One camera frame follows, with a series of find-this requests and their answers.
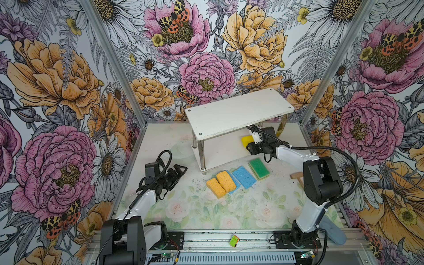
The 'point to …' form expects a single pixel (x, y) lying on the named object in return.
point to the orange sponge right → (226, 181)
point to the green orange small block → (234, 240)
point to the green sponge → (259, 169)
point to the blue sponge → (244, 177)
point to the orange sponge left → (216, 187)
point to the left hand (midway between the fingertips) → (183, 177)
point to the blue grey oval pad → (335, 232)
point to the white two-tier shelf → (219, 127)
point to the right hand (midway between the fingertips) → (251, 149)
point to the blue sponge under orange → (238, 185)
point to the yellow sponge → (247, 139)
